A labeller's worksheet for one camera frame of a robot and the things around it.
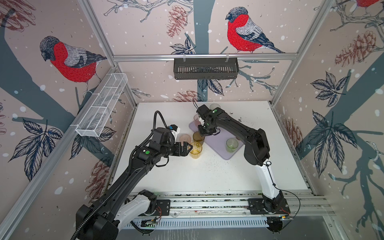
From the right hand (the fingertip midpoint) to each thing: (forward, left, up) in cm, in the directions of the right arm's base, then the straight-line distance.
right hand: (201, 136), depth 93 cm
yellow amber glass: (-8, +3, -6) cm, 11 cm away
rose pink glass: (+13, +3, 0) cm, 13 cm away
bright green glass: (-3, -20, -6) cm, 21 cm away
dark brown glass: (+1, +3, -2) cm, 3 cm away
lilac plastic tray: (0, -11, -7) cm, 13 cm away
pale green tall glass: (+24, -9, +3) cm, 26 cm away
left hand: (-15, +7, +13) cm, 21 cm away
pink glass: (-1, +10, 0) cm, 10 cm away
